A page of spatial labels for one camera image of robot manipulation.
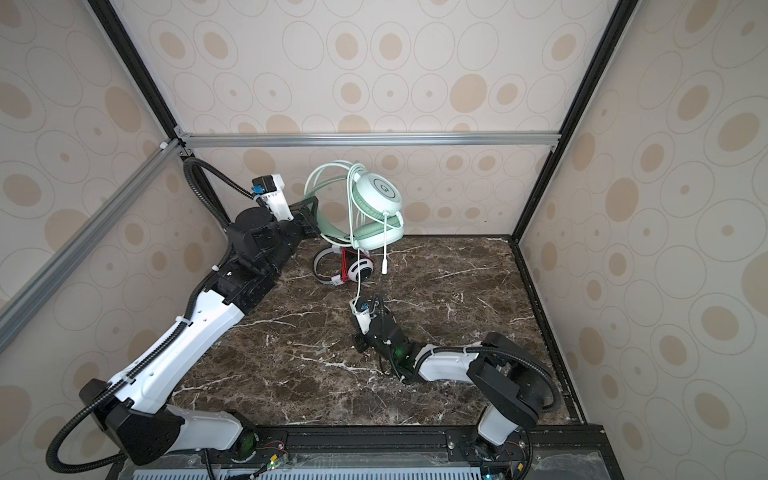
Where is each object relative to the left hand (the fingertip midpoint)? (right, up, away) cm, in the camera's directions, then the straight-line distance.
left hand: (321, 192), depth 62 cm
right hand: (+4, -30, +22) cm, 37 cm away
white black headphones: (+6, -16, +39) cm, 43 cm away
